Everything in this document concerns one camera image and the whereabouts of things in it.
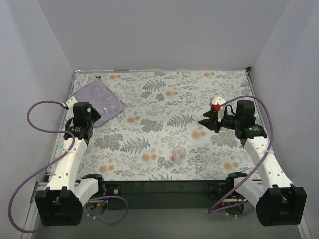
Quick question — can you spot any clear faceted tumbler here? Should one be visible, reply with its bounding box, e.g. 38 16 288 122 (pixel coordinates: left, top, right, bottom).
108 93 120 113

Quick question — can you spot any clear ribbed tumbler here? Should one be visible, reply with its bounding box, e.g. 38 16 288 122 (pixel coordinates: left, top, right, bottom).
92 79 106 97

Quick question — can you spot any labelled champagne flute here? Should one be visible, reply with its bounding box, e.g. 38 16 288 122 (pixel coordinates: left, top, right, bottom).
93 69 105 87

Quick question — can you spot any small shot glass front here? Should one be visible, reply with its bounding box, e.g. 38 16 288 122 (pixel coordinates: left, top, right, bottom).
172 146 186 162

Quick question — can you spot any small shot glass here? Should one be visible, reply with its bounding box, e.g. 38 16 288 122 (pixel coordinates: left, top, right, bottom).
172 146 186 162
98 107 110 117

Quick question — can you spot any tall plain flute glass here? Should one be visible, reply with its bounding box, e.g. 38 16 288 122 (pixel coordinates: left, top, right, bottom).
71 71 85 88

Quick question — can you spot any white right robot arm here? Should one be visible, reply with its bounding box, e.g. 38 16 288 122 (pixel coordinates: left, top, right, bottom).
199 96 307 226

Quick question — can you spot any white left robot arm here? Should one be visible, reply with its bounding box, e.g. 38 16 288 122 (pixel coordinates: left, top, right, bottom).
35 102 105 226

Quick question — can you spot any lilac plastic tray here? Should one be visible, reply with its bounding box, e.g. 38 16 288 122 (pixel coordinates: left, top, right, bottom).
71 82 125 127

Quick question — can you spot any floral tablecloth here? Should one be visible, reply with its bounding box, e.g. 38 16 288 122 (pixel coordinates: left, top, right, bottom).
48 70 279 182

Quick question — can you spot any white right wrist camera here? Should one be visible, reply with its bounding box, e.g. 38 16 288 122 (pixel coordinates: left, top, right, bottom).
211 96 226 123

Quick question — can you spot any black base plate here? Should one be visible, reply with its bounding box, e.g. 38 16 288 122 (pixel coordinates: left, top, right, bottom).
102 180 233 209

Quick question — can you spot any aluminium frame rail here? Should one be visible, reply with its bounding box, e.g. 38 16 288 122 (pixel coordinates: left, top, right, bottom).
35 186 83 227

